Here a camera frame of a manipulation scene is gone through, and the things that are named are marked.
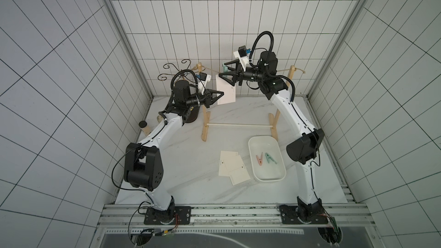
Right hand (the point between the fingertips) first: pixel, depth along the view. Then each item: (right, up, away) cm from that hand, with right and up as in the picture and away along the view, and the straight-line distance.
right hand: (225, 65), depth 73 cm
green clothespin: (+24, -45, +17) cm, 53 cm away
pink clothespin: (+19, -46, +17) cm, 53 cm away
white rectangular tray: (+22, -51, +13) cm, 57 cm away
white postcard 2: (+7, -50, +14) cm, 53 cm away
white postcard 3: (+2, -10, +4) cm, 12 cm away
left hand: (-1, -13, +5) cm, 14 cm away
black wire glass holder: (-19, -22, +37) cm, 47 cm away
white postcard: (0, -44, +20) cm, 49 cm away
